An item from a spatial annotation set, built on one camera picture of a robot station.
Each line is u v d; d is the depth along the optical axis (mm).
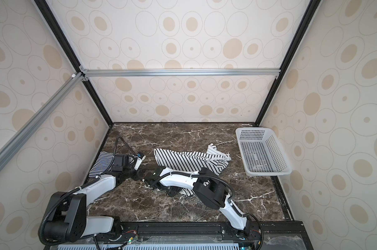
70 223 412
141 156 814
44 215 422
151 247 703
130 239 708
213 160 965
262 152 1033
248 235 640
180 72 901
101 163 950
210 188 520
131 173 777
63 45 786
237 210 574
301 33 747
